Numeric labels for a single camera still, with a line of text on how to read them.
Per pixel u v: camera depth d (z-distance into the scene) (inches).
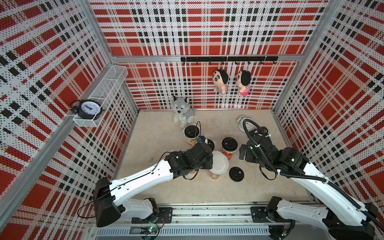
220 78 35.7
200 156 20.6
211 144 31.6
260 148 18.5
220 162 30.0
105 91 31.7
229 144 31.6
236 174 33.9
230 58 35.2
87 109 25.1
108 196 15.5
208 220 28.8
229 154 33.6
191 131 34.0
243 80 36.8
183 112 39.3
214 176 31.4
